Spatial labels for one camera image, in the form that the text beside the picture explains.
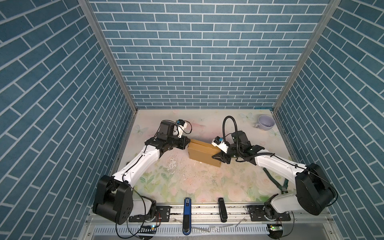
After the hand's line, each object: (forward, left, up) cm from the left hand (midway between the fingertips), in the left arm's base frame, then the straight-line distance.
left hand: (190, 140), depth 83 cm
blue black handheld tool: (-38, +1, -13) cm, 41 cm away
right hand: (-5, -13, -5) cm, 15 cm away
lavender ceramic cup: (+24, -56, -14) cm, 63 cm away
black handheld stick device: (-32, -17, -16) cm, 39 cm away
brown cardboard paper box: (-6, -7, -4) cm, 10 cm away
